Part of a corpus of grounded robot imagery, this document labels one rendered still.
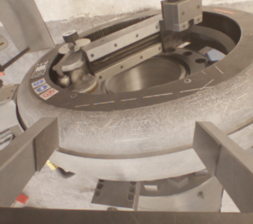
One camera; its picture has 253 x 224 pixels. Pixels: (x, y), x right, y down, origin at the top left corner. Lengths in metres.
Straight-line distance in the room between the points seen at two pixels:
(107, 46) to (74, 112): 0.27
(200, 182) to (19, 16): 1.34
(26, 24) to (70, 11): 0.33
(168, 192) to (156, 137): 0.36
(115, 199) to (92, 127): 0.13
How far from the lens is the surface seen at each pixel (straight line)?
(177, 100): 0.28
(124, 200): 0.34
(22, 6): 1.39
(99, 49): 0.53
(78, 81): 0.51
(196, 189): 0.62
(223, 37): 0.64
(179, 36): 0.68
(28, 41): 1.47
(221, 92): 0.30
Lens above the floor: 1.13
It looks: 51 degrees down
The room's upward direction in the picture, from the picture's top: 168 degrees counter-clockwise
